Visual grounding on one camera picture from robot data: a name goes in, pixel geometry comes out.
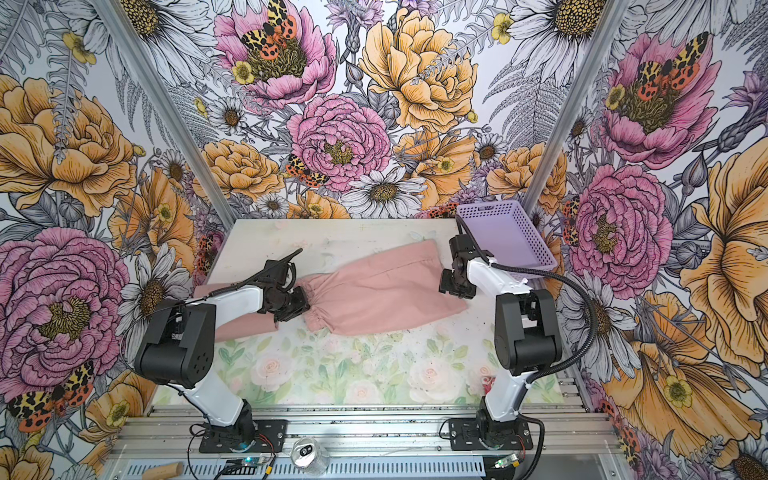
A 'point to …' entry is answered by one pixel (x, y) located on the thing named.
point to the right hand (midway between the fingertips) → (451, 297)
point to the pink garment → (398, 285)
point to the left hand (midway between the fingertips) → (309, 315)
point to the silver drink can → (308, 455)
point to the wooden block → (161, 472)
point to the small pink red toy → (487, 383)
